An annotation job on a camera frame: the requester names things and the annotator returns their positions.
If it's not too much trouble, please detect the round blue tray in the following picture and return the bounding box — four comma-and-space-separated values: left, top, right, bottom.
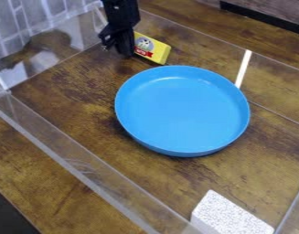
115, 65, 250, 158

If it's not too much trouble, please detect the yellow block with label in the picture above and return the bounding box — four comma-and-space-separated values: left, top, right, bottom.
135, 32, 171, 65

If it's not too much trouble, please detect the white speckled foam block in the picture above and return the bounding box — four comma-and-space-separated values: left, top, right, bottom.
191, 190, 275, 234

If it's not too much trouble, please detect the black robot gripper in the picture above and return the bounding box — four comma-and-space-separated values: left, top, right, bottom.
99, 0, 140, 57

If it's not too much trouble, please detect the clear acrylic enclosure wall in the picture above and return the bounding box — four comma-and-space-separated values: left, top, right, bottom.
0, 0, 299, 234

